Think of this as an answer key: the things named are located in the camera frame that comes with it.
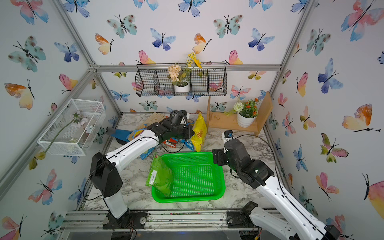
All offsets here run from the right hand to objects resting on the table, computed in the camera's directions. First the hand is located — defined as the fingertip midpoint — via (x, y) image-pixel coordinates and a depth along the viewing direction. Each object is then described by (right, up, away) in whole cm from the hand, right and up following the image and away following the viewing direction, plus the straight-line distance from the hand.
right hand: (221, 148), depth 71 cm
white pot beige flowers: (-22, +36, +20) cm, 46 cm away
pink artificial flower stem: (-70, +13, +3) cm, 71 cm away
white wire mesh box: (-71, +8, +2) cm, 72 cm away
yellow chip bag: (-9, +9, +16) cm, 21 cm away
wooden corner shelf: (+6, +15, +34) cm, 38 cm away
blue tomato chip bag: (-17, 0, +25) cm, 30 cm away
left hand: (-12, +8, +11) cm, 18 cm away
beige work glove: (-44, +18, +47) cm, 67 cm away
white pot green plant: (+20, +19, +24) cm, 37 cm away
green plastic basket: (-12, -19, +16) cm, 28 cm away
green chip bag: (-29, -13, 0) cm, 31 cm away
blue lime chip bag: (-52, +6, +27) cm, 59 cm away
